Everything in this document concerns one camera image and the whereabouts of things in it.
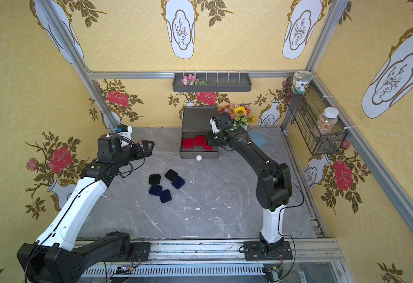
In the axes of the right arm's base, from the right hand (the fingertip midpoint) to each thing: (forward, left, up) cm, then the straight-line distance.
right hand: (214, 136), depth 91 cm
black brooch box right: (-13, +24, -18) cm, 33 cm away
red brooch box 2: (0, +8, -3) cm, 8 cm away
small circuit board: (-56, +36, -21) cm, 70 cm away
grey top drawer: (-8, +8, -3) cm, 12 cm away
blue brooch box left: (-22, +30, -18) cm, 42 cm away
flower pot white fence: (+18, -14, -1) cm, 23 cm away
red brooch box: (-2, +14, -3) cm, 14 cm away
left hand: (-13, +33, +8) cm, 37 cm away
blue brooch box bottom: (-24, +25, -20) cm, 40 cm away
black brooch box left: (-16, +32, -18) cm, 40 cm away
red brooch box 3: (-6, +3, -2) cm, 7 cm away
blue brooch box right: (-17, +19, -19) cm, 32 cm away
